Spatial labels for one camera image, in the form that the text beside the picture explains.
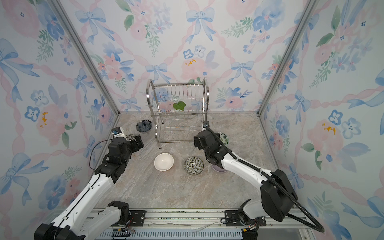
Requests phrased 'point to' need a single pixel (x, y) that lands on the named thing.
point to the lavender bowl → (218, 168)
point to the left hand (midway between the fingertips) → (133, 136)
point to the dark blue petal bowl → (144, 126)
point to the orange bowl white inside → (164, 162)
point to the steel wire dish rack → (179, 111)
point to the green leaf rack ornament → (179, 105)
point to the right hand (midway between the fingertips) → (204, 134)
